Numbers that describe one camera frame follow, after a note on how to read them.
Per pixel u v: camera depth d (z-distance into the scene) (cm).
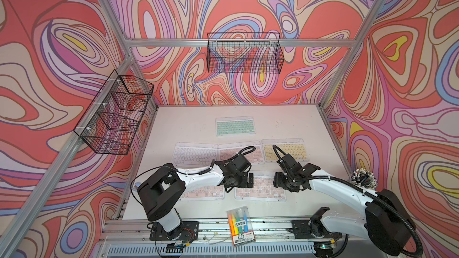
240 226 74
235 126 110
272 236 72
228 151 98
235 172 66
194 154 96
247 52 96
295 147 99
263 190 84
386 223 40
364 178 72
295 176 64
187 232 72
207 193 84
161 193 44
